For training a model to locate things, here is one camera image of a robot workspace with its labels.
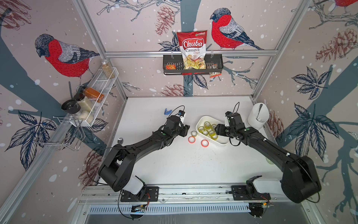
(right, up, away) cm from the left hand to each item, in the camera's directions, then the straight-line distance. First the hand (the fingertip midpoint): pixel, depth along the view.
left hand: (188, 122), depth 87 cm
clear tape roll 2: (+5, -9, +11) cm, 15 cm away
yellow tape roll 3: (+19, -11, +9) cm, 24 cm away
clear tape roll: (+19, -4, +11) cm, 22 cm away
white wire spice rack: (-55, +23, -1) cm, 60 cm away
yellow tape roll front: (+17, -8, +8) cm, 21 cm away
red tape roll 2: (+12, -15, +6) cm, 20 cm away
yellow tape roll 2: (+10, -6, +11) cm, 16 cm away
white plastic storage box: (+23, -13, +5) cm, 26 cm away
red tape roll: (+3, -13, +8) cm, 16 cm away
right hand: (+19, -4, +1) cm, 20 cm away
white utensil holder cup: (+51, +4, +11) cm, 52 cm away
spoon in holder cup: (+51, +9, +8) cm, 52 cm away
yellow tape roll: (+15, -3, +14) cm, 20 cm away
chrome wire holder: (-56, -2, -26) cm, 61 cm away
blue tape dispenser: (-16, +6, +22) cm, 28 cm away
